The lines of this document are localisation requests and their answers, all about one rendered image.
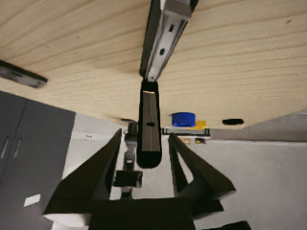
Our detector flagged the blue plastic ring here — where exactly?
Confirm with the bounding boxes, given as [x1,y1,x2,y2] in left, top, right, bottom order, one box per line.
[172,112,196,127]

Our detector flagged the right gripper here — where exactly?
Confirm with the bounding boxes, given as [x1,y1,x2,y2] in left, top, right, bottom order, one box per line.
[112,170,143,196]

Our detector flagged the black stapler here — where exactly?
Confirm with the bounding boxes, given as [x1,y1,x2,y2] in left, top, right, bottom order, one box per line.
[136,0,199,169]

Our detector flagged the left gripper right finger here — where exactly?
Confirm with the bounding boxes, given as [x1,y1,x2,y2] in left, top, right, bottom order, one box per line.
[168,132,236,207]

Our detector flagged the black rubber ring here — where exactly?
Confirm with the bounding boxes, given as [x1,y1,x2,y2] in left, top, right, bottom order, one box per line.
[223,119,244,126]

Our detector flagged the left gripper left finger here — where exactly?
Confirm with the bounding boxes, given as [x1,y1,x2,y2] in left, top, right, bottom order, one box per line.
[50,128,122,199]

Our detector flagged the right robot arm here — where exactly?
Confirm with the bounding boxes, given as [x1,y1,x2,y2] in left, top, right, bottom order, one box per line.
[120,119,138,199]

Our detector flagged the yellow rectangular tray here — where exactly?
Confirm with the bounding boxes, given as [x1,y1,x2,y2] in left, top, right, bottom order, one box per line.
[189,121,206,129]

